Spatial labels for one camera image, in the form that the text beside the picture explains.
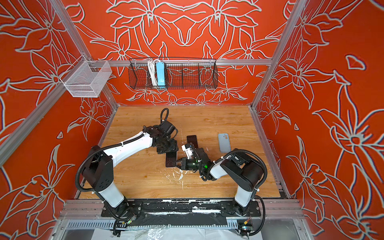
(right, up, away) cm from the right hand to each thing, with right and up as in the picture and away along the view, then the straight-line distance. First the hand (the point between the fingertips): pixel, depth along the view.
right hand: (171, 165), depth 80 cm
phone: (+12, +12, +20) cm, 26 cm away
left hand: (+1, +8, +5) cm, 10 cm away
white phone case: (+34, +10, +18) cm, 39 cm away
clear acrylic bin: (-55, +52, +12) cm, 77 cm away
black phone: (0, +3, +2) cm, 3 cm away
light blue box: (-8, +53, +9) cm, 55 cm away
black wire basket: (+4, +57, +17) cm, 59 cm away
